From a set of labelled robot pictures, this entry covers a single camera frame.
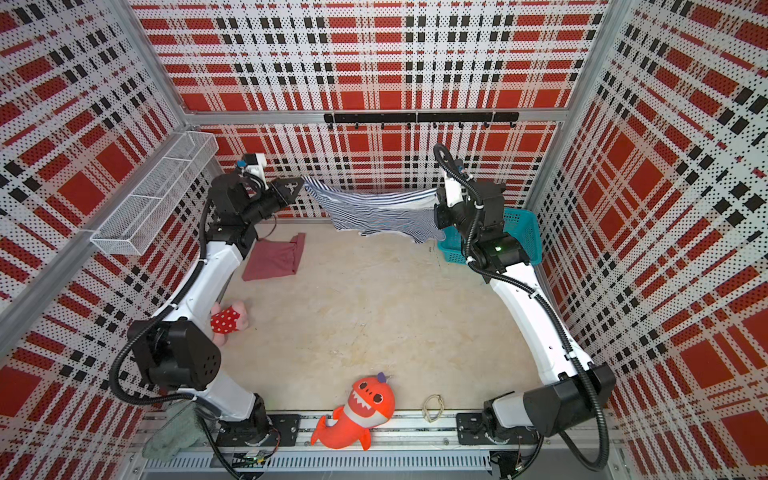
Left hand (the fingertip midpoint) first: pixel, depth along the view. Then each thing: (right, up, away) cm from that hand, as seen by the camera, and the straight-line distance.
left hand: (309, 179), depth 76 cm
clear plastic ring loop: (+30, -60, -1) cm, 67 cm away
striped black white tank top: (+25, -7, +17) cm, 31 cm away
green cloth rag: (-31, -63, -3) cm, 70 cm away
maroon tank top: (-21, -22, +28) cm, 41 cm away
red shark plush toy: (+17, -55, -6) cm, 58 cm away
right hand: (+35, -4, -6) cm, 35 cm away
